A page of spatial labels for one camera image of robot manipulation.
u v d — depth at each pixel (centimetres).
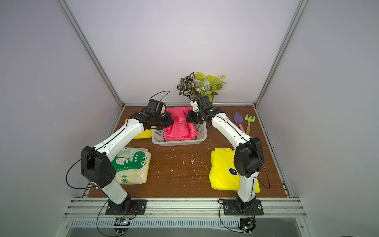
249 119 110
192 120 76
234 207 73
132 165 85
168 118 76
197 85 101
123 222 72
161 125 73
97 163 44
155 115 65
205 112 65
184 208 74
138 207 73
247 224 70
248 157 48
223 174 83
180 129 80
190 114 77
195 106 79
